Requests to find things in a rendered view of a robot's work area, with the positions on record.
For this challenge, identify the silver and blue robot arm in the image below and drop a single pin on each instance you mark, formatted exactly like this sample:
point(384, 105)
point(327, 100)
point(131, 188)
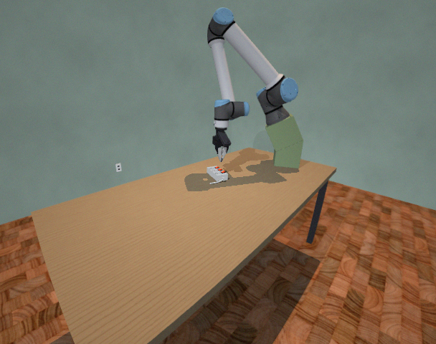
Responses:
point(278, 91)

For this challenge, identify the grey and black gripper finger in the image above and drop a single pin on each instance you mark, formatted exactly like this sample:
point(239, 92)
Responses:
point(218, 151)
point(224, 151)

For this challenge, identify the white power strip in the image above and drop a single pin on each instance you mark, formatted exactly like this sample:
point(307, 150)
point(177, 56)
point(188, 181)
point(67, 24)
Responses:
point(217, 174)

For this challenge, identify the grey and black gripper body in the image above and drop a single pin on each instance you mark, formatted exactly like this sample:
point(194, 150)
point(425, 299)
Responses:
point(216, 139)

